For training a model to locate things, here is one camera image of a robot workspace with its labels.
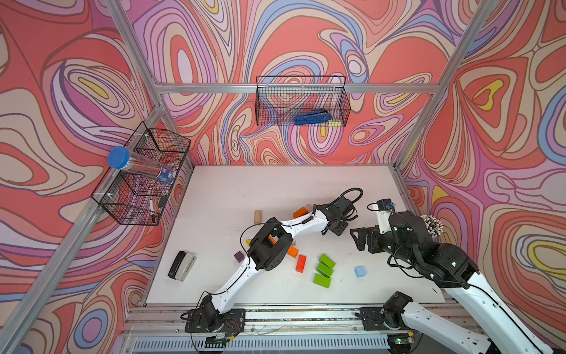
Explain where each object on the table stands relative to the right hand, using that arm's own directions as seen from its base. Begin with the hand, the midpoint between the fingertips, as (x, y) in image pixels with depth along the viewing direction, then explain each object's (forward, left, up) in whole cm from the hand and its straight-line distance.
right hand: (365, 236), depth 68 cm
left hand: (+17, 0, -23) cm, 29 cm away
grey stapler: (0, +65, -19) cm, 67 cm away
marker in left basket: (+10, +69, +3) cm, 70 cm away
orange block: (+23, +18, -20) cm, 36 cm away
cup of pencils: (+6, -28, -6) cm, 29 cm away
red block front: (0, +19, -21) cm, 29 cm away
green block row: (+1, +9, -23) cm, 24 cm away
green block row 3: (-6, +12, -23) cm, 27 cm away
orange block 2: (+6, +22, -23) cm, 33 cm away
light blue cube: (-3, -3, -22) cm, 22 cm away
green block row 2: (-3, +11, -22) cm, 24 cm away
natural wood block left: (+22, +38, -21) cm, 48 cm away
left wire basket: (+15, +77, +5) cm, 78 cm away
